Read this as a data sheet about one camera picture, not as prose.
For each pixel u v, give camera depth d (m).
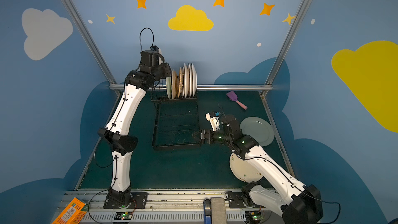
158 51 0.70
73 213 0.67
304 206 0.38
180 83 0.80
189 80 0.82
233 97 1.19
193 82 0.79
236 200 0.74
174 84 0.79
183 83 0.80
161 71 0.70
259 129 1.03
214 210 0.70
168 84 0.80
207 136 0.65
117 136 0.51
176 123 1.11
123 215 0.71
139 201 0.75
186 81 0.79
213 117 0.67
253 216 0.71
